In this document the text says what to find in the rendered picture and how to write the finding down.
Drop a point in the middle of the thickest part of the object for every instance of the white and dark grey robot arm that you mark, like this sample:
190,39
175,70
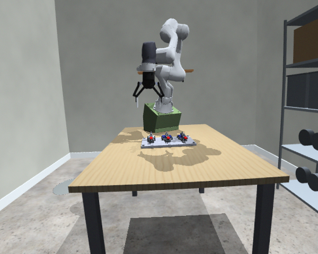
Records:
171,54

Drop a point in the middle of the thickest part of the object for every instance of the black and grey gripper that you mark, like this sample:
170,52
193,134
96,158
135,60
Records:
148,83

